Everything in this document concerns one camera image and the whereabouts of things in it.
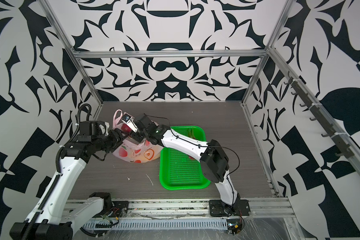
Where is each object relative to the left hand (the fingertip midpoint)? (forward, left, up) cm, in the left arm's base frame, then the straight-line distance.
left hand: (126, 134), depth 74 cm
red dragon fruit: (+10, -33, -16) cm, 38 cm away
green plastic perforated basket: (-10, -25, -23) cm, 36 cm away
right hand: (+5, -2, -2) cm, 6 cm away
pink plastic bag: (-4, -1, -11) cm, 12 cm away
